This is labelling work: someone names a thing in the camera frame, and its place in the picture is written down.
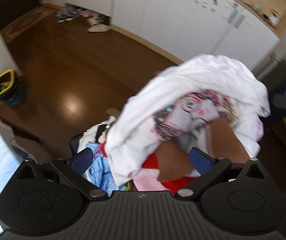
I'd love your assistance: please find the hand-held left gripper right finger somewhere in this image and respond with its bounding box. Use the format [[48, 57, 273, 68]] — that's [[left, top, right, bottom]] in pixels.
[[174, 147, 271, 202]]

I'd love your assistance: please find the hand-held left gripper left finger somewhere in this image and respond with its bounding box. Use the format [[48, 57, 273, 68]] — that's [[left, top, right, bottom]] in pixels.
[[15, 148, 108, 201]]

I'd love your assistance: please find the white printed sweatshirt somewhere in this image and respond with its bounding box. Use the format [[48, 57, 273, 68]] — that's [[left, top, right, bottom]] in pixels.
[[107, 54, 271, 185]]

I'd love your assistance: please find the pile of colourful clothes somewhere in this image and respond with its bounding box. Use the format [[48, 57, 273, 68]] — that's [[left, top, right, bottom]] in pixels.
[[100, 142, 198, 195]]

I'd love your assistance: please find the black chair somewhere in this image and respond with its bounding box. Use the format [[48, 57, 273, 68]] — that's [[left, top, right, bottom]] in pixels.
[[69, 132, 88, 155]]

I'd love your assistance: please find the brown garment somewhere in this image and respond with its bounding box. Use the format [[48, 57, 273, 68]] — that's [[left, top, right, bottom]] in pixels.
[[155, 116, 250, 182]]

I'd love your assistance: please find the white and black garment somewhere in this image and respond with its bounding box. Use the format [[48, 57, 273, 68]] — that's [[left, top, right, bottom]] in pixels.
[[79, 115, 118, 153]]

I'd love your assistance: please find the pale pink garment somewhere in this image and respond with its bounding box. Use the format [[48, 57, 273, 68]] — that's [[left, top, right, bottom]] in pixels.
[[132, 174, 176, 193]]

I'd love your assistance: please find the yellow rimmed trash bin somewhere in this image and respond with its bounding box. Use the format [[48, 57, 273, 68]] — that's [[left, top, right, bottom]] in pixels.
[[0, 69, 28, 109]]

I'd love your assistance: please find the wooden shelf unit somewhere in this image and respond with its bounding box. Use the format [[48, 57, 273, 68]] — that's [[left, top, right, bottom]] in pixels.
[[200, 0, 286, 39]]

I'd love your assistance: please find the row of shoes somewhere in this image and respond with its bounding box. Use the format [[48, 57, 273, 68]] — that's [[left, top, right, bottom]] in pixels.
[[56, 6, 112, 33]]

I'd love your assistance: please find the brown doormat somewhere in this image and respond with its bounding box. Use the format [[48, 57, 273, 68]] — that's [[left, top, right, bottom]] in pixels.
[[0, 6, 56, 43]]

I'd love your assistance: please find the white cabinet with stickers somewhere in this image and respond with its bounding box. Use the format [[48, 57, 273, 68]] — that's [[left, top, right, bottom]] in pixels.
[[64, 0, 281, 70]]

